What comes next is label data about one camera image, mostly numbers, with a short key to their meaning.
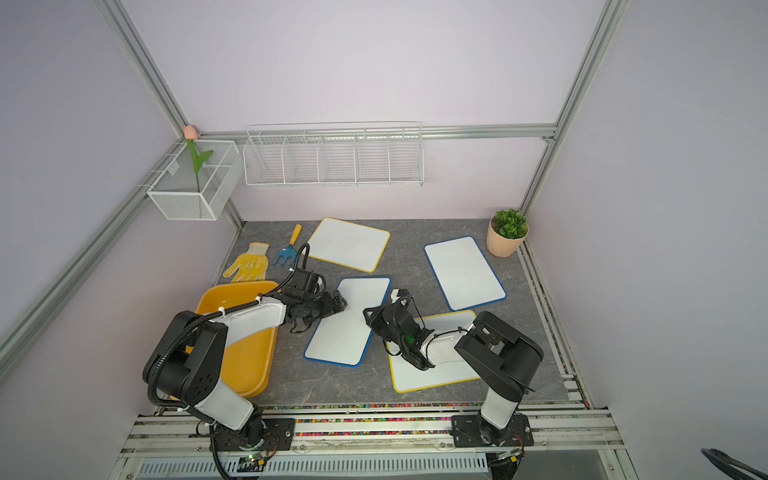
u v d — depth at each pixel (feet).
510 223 3.32
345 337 2.93
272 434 2.42
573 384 2.76
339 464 2.32
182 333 1.56
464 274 3.46
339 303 2.83
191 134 2.93
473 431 2.42
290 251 3.68
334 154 3.17
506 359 1.55
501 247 3.52
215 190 2.77
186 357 1.51
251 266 3.54
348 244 3.71
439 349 2.04
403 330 2.21
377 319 2.58
